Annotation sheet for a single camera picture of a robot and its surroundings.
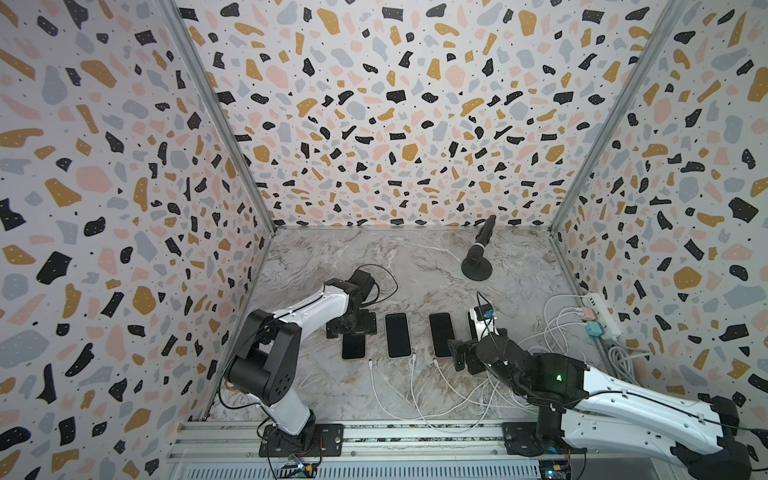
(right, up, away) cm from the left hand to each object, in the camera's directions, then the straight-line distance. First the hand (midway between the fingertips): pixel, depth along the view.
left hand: (360, 331), depth 90 cm
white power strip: (+77, +4, +6) cm, 77 cm away
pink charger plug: (+73, +4, +7) cm, 73 cm away
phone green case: (+11, -1, +3) cm, 12 cm away
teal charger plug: (+73, 0, +4) cm, 73 cm away
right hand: (+27, +2, -17) cm, 32 cm away
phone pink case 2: (+25, -1, +3) cm, 25 cm away
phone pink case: (-2, -5, 0) cm, 5 cm away
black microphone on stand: (+40, +18, +20) cm, 48 cm away
